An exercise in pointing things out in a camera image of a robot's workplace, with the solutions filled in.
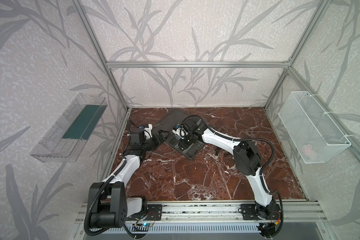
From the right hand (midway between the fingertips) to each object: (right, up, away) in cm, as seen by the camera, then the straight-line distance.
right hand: (180, 139), depth 93 cm
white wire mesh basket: (+59, +5, -31) cm, 67 cm away
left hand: (-6, +5, -9) cm, 13 cm away
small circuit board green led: (-18, -40, -21) cm, 49 cm away
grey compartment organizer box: (-7, +13, +21) cm, 26 cm away
